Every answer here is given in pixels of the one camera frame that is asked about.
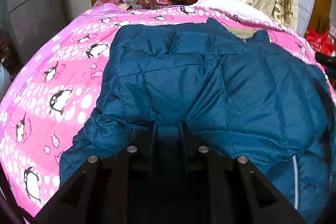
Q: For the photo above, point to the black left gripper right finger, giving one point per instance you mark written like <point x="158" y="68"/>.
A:
<point x="220" y="189"/>

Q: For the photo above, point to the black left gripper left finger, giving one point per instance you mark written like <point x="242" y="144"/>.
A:
<point x="116" y="189"/>

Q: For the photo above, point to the blue quilted down jacket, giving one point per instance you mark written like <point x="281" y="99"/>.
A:
<point x="245" y="97"/>

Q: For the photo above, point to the pink penguin pattern bedspread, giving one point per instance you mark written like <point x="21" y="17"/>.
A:
<point x="55" y="93"/>

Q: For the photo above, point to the red gift bag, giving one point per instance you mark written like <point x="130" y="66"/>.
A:
<point x="322" y="43"/>

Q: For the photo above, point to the white blanket under bedspread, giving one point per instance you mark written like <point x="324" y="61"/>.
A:
<point x="234" y="7"/>

